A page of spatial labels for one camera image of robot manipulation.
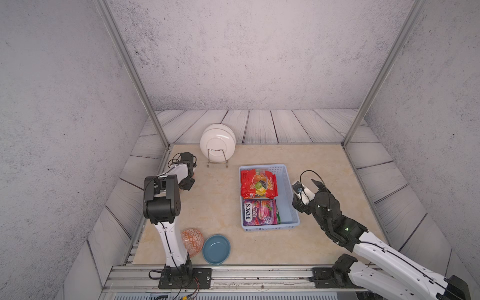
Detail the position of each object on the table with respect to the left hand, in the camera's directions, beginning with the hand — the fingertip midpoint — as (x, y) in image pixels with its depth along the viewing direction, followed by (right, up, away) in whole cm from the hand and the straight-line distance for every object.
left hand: (182, 184), depth 100 cm
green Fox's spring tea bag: (+49, -13, -14) cm, 52 cm away
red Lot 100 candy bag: (+40, +2, -11) cm, 41 cm away
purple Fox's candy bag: (+40, -10, -16) cm, 44 cm away
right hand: (+59, +2, -24) cm, 64 cm away
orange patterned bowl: (+11, -23, -18) cm, 31 cm away
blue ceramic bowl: (+21, -25, -21) cm, 39 cm away
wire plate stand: (+17, +11, +8) cm, 22 cm away
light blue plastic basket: (+54, -13, -11) cm, 57 cm away
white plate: (+19, +22, +2) cm, 29 cm away
